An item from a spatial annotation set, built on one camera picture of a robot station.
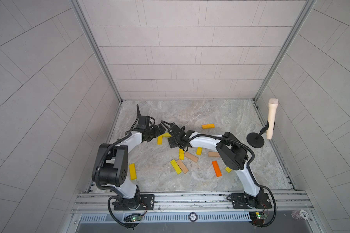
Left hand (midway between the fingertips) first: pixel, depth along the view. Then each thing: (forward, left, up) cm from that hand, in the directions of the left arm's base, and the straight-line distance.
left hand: (162, 130), depth 94 cm
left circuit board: (-46, +10, -3) cm, 47 cm away
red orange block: (-24, -33, -4) cm, 41 cm away
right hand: (-4, -7, -7) cm, 10 cm away
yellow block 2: (-15, -13, -3) cm, 20 cm away
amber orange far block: (+7, -32, -5) cm, 33 cm away
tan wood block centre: (-17, -19, -3) cm, 25 cm away
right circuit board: (-46, -49, -4) cm, 67 cm away
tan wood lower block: (-22, -13, -3) cm, 26 cm away
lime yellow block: (-22, -9, -4) cm, 24 cm away
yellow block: (-5, +1, -4) cm, 7 cm away
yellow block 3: (-13, -23, -4) cm, 27 cm away
